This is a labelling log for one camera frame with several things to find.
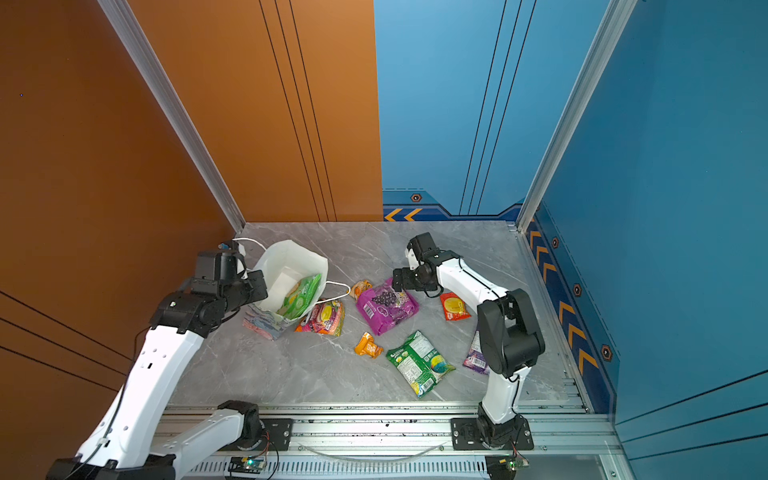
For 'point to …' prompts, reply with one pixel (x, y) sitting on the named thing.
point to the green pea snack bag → (419, 363)
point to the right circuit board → (504, 467)
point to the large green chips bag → (300, 297)
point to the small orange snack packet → (358, 288)
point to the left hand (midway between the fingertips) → (264, 276)
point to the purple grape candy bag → (383, 307)
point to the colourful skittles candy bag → (326, 318)
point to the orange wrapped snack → (368, 347)
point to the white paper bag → (287, 263)
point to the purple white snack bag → (476, 358)
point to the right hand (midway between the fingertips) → (406, 283)
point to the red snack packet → (454, 307)
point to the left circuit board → (247, 464)
